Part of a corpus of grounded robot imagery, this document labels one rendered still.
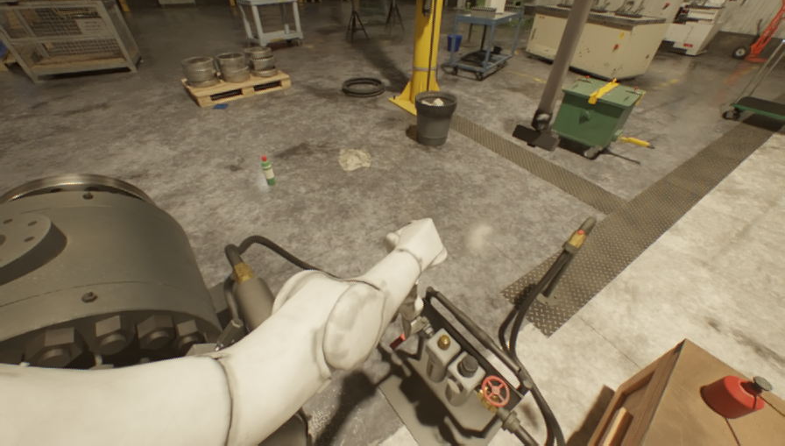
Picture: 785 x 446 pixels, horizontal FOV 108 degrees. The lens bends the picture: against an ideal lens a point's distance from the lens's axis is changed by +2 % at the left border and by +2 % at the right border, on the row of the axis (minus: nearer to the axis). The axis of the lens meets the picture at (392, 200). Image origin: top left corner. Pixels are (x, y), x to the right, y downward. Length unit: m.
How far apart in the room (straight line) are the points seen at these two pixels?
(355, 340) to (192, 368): 0.13
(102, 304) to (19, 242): 0.23
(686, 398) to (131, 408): 1.23
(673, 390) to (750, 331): 1.18
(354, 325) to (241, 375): 0.10
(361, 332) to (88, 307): 0.64
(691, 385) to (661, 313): 0.88
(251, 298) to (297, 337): 0.46
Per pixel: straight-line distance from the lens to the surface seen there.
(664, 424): 1.19
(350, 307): 0.30
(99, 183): 1.42
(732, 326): 2.34
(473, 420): 1.46
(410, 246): 0.49
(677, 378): 1.28
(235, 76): 4.53
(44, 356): 0.83
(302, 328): 0.30
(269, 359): 0.28
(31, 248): 0.95
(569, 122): 3.20
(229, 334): 0.60
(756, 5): 10.44
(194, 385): 0.25
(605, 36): 5.82
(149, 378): 0.25
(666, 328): 2.09
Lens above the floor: 1.39
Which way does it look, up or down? 39 degrees down
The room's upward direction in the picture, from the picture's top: 1 degrees clockwise
